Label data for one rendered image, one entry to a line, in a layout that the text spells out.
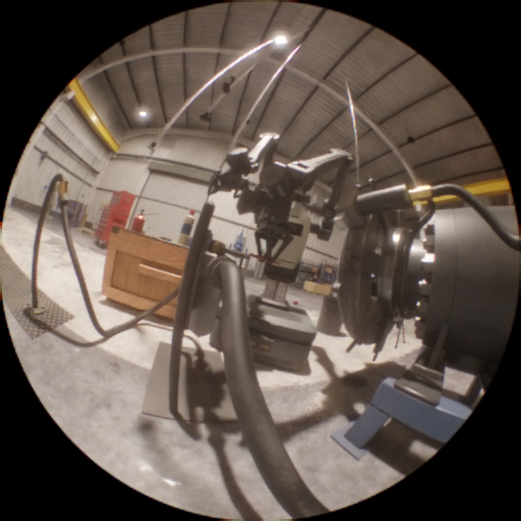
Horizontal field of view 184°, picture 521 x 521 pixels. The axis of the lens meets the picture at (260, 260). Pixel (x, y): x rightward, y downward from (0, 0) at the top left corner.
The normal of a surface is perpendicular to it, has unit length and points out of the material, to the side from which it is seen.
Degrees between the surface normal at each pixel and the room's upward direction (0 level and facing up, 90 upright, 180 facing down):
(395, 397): 90
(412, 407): 90
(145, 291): 90
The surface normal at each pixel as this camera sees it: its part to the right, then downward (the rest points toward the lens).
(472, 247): -0.84, -0.40
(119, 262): 0.38, 0.04
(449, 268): -0.91, -0.18
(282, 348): -0.15, -0.10
